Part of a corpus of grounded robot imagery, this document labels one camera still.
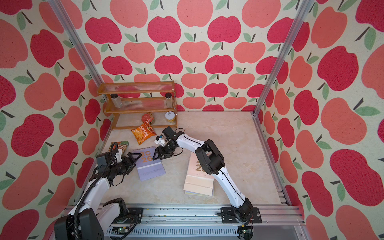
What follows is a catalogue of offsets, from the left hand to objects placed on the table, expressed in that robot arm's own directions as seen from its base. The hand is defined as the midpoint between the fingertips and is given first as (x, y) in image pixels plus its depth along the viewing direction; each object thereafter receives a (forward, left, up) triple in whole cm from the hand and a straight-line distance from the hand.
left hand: (139, 160), depth 84 cm
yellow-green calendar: (-16, -30, -5) cm, 35 cm away
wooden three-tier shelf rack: (+50, +15, 0) cm, 52 cm away
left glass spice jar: (+37, +20, +13) cm, 44 cm away
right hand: (+4, -8, -8) cm, 12 cm away
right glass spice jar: (+38, -15, +13) cm, 43 cm away
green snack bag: (+16, +18, -8) cm, 25 cm away
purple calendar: (-2, -4, -6) cm, 8 cm away
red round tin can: (+39, +4, -5) cm, 39 cm away
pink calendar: (-10, -33, -2) cm, 35 cm away
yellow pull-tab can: (+38, -14, -3) cm, 41 cm away
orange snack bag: (+23, +3, -4) cm, 24 cm away
